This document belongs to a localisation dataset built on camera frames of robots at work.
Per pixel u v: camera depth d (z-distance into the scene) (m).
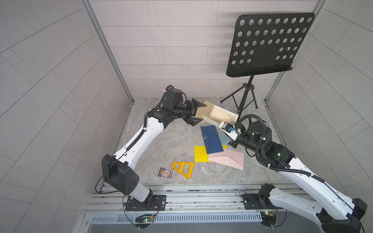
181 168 0.83
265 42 0.66
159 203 0.71
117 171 0.39
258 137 0.47
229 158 0.84
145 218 0.69
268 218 0.68
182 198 0.73
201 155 0.87
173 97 0.55
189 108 0.63
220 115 0.68
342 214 0.37
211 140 0.91
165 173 0.79
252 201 0.70
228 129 0.53
